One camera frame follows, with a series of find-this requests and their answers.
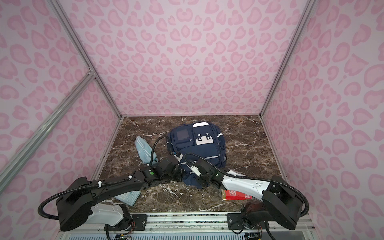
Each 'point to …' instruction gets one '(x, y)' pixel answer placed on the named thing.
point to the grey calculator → (129, 198)
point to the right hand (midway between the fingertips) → (198, 172)
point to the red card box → (228, 194)
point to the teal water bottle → (145, 151)
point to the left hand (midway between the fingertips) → (187, 171)
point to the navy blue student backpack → (191, 141)
